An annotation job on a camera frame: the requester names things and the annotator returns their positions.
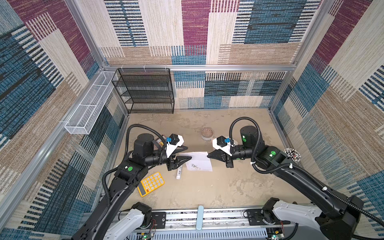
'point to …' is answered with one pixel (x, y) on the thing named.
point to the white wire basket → (87, 113)
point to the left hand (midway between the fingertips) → (188, 150)
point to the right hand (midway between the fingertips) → (210, 156)
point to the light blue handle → (200, 218)
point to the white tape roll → (207, 133)
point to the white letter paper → (199, 161)
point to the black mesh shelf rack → (146, 90)
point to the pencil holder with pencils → (293, 154)
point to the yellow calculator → (150, 183)
